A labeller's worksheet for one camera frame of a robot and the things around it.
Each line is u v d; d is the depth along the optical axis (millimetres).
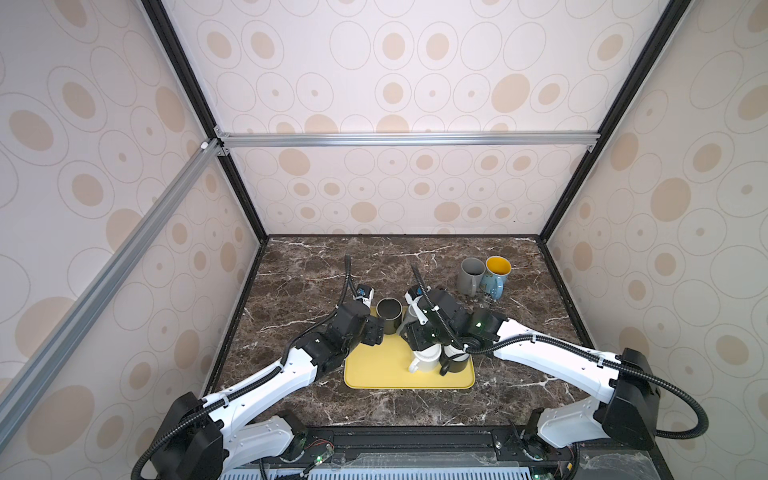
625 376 425
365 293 703
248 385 459
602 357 439
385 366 894
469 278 952
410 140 921
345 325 594
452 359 808
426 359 801
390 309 891
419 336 670
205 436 392
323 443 730
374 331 719
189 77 774
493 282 960
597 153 941
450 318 570
